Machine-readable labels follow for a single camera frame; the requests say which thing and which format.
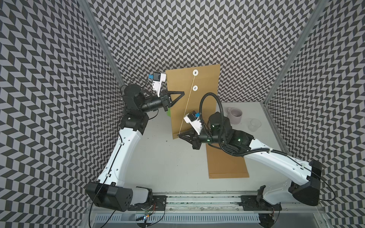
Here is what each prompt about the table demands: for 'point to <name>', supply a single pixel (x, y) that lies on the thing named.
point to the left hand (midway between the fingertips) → (183, 95)
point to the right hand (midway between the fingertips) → (181, 138)
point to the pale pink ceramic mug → (235, 115)
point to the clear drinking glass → (254, 125)
